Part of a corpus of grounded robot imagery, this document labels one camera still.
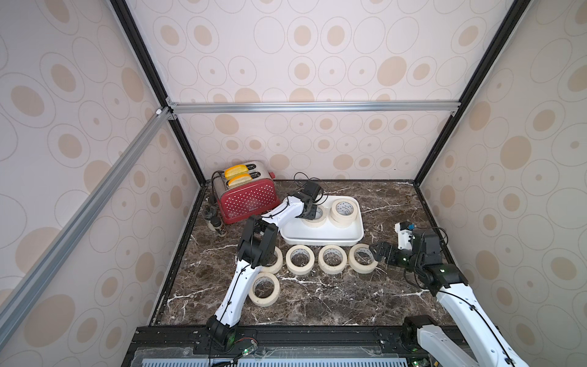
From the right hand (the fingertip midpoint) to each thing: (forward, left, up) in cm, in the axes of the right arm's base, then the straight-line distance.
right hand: (380, 249), depth 79 cm
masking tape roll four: (-2, +6, -12) cm, 13 cm away
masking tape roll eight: (+18, +22, -10) cm, 30 cm away
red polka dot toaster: (+22, +51, +5) cm, 56 cm away
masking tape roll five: (+2, +29, -13) cm, 31 cm away
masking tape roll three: (-2, +36, -11) cm, 38 cm away
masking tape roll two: (+27, +9, -11) cm, 30 cm away
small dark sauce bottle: (+12, +64, -4) cm, 65 cm away
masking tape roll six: (+2, +15, -14) cm, 21 cm away
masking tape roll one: (-11, +41, -14) cm, 45 cm away
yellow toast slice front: (+25, +54, +9) cm, 60 cm away
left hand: (+24, +24, -10) cm, 36 cm away
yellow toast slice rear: (+30, +57, +8) cm, 65 cm away
